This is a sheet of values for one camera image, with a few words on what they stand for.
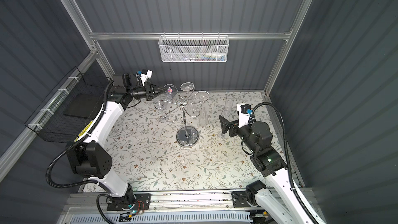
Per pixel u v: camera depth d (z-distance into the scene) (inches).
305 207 15.9
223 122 25.3
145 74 28.4
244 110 21.4
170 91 30.3
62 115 27.7
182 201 29.6
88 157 17.4
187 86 31.0
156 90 29.0
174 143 36.9
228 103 47.6
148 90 26.8
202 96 29.0
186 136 37.1
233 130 23.2
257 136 19.0
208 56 35.9
